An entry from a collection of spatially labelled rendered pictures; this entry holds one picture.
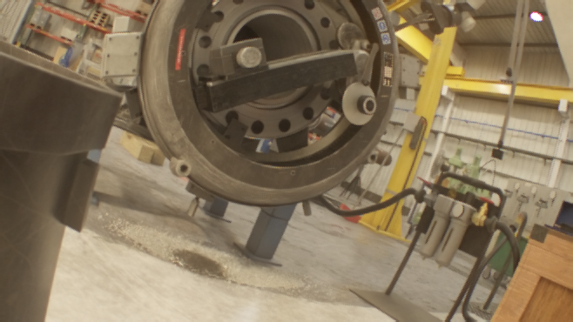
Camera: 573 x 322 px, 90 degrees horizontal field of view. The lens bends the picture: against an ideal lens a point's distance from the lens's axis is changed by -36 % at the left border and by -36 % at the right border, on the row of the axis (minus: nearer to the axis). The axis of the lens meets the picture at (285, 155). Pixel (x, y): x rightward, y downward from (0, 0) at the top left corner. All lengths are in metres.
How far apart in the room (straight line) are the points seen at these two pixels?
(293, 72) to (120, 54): 0.42
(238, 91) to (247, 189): 0.22
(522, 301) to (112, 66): 1.20
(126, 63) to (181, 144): 0.24
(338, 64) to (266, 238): 0.69
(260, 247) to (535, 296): 1.01
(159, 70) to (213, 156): 0.24
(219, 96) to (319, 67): 0.25
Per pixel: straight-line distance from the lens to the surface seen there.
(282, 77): 0.95
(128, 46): 0.90
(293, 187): 1.03
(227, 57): 0.85
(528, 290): 1.10
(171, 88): 0.88
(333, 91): 1.19
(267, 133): 1.12
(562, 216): 1.32
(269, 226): 1.45
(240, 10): 1.07
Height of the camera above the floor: 0.37
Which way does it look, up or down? level
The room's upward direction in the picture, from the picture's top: 23 degrees clockwise
